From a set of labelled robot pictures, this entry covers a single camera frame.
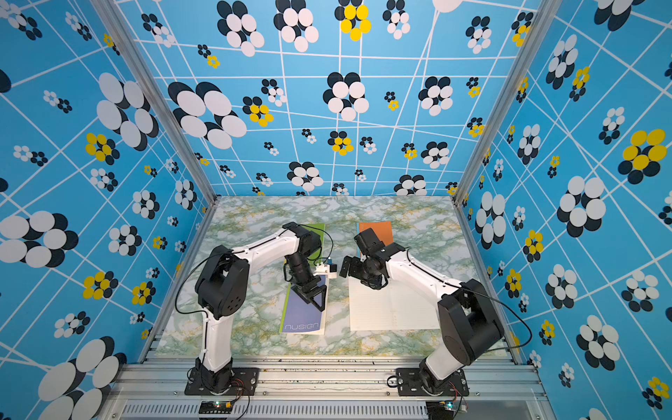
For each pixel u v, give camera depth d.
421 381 0.66
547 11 0.67
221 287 0.52
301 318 0.85
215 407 0.72
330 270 0.81
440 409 0.70
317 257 0.81
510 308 0.43
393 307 0.87
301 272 0.76
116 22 0.70
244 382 0.73
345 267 0.79
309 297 0.72
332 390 0.73
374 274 0.73
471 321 0.43
